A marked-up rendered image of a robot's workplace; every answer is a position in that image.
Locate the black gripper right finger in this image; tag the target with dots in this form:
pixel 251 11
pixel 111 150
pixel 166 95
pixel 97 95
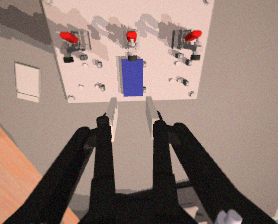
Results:
pixel 223 203

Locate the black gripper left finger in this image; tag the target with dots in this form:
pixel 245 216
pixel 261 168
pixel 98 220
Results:
pixel 49 200

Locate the blue rectangular plate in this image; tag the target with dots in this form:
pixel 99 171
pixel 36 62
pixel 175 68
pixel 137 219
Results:
pixel 132 76

